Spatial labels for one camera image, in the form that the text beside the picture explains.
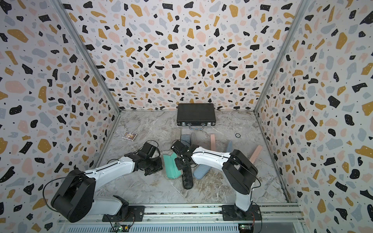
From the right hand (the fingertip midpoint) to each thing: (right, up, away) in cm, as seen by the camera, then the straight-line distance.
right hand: (179, 165), depth 87 cm
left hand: (-8, -1, -1) cm, 9 cm away
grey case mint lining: (+3, +14, +13) cm, 19 cm away
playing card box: (-37, +16, +16) cm, 44 cm away
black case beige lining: (+5, -7, -4) cm, 9 cm away
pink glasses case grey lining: (+21, +13, +8) cm, 26 cm away
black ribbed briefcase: (+10, +32, +27) cm, 44 cm away
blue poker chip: (+40, +16, +19) cm, 47 cm away
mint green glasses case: (-6, -2, +3) cm, 7 cm away
